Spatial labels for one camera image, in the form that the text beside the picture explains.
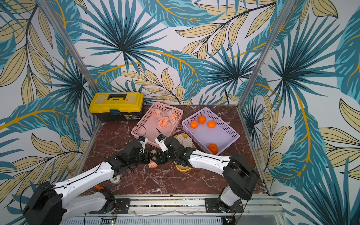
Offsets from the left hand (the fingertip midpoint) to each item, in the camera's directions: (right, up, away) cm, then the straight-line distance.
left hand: (153, 157), depth 82 cm
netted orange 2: (+26, +18, +22) cm, 38 cm away
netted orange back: (-2, +27, +24) cm, 37 cm away
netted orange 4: (+39, +18, +22) cm, 48 cm away
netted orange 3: (+32, +22, +23) cm, 45 cm away
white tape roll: (-20, -13, -2) cm, 24 cm away
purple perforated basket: (+35, +15, +24) cm, 45 cm away
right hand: (+2, +1, -2) cm, 3 cm away
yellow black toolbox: (-28, +31, +15) cm, 44 cm away
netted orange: (+11, +24, +22) cm, 34 cm away
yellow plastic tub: (+16, -5, -2) cm, 17 cm away
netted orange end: (0, -3, -2) cm, 4 cm away
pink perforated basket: (0, +22, +22) cm, 31 cm away
